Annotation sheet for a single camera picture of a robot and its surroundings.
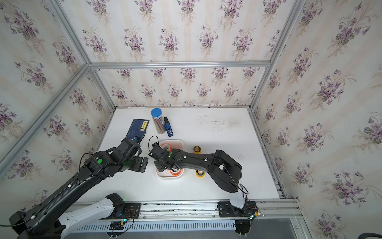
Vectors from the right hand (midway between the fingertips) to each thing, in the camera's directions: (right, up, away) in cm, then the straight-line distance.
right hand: (163, 162), depth 85 cm
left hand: (-8, +4, -13) cm, 15 cm away
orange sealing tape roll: (+7, +12, -23) cm, 27 cm away
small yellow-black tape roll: (+20, +5, +10) cm, 23 cm away
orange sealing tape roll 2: (+7, -6, 0) cm, 10 cm away
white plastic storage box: (+6, +9, +9) cm, 14 cm away
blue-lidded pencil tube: (-5, +27, +6) cm, 28 cm away
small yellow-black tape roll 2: (+21, -7, 0) cm, 22 cm away
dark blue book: (-23, +18, +23) cm, 37 cm away
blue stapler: (0, +19, +23) cm, 30 cm away
